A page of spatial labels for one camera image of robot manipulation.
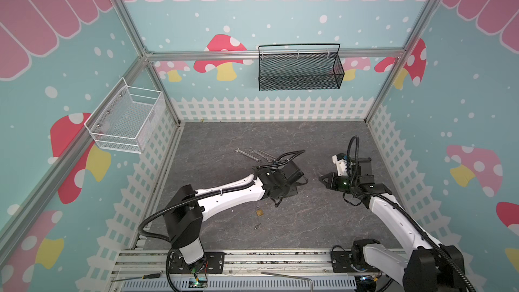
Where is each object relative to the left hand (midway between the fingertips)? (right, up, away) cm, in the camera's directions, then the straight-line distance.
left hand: (290, 193), depth 80 cm
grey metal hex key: (-1, -27, -8) cm, 29 cm away
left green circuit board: (-34, -30, -8) cm, 46 cm away
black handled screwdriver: (-50, -27, -8) cm, 58 cm away
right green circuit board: (+27, -28, -8) cm, 40 cm away
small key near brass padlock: (-14, -14, +3) cm, 20 cm away
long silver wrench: (-13, +11, +22) cm, 28 cm away
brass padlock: (-13, -10, +7) cm, 17 cm away
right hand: (+13, +6, +3) cm, 14 cm away
